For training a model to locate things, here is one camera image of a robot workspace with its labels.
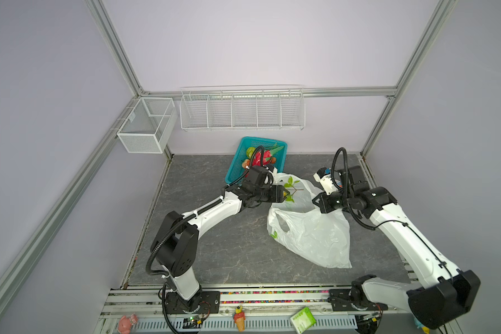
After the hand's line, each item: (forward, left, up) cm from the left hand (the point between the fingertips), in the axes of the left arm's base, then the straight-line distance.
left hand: (285, 196), depth 83 cm
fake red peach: (+31, +16, -13) cm, 37 cm away
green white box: (-40, -2, -14) cm, 43 cm away
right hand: (-5, -10, +3) cm, 12 cm away
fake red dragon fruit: (+31, +4, -8) cm, 33 cm away
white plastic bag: (-14, -3, +2) cm, 14 cm away
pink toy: (-37, +58, -14) cm, 70 cm away
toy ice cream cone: (-38, +20, -14) cm, 45 cm away
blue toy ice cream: (-45, -41, -14) cm, 62 cm away
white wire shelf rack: (+43, +16, +13) cm, 48 cm away
